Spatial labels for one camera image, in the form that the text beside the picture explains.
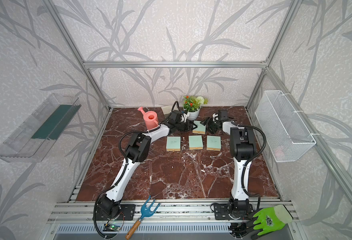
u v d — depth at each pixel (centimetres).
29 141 64
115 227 71
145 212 74
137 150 67
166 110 120
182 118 97
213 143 97
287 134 62
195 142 98
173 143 96
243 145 60
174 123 89
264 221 69
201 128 104
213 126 96
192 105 102
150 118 99
